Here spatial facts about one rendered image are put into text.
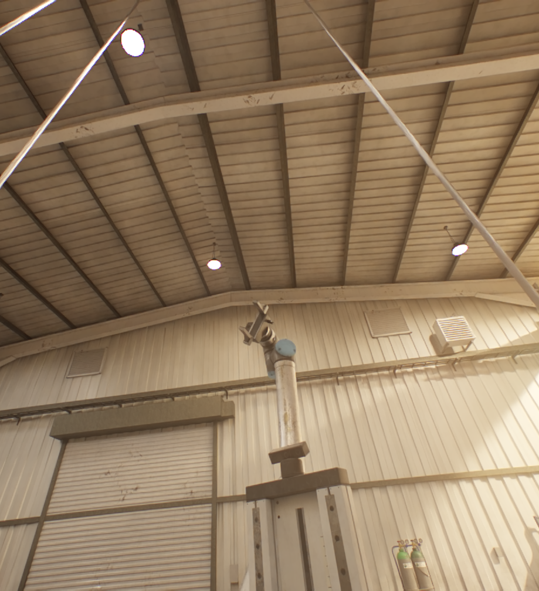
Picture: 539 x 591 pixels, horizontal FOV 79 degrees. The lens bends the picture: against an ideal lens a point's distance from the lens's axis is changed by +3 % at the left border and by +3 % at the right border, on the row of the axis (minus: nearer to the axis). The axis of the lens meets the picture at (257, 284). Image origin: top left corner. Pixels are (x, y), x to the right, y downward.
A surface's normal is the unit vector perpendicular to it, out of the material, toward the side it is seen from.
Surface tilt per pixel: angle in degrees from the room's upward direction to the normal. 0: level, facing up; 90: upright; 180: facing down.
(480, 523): 90
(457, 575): 90
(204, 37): 173
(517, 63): 173
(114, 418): 90
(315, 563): 90
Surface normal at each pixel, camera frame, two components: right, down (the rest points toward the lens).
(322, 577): -0.63, -0.47
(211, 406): -0.15, -0.63
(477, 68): -0.05, 0.78
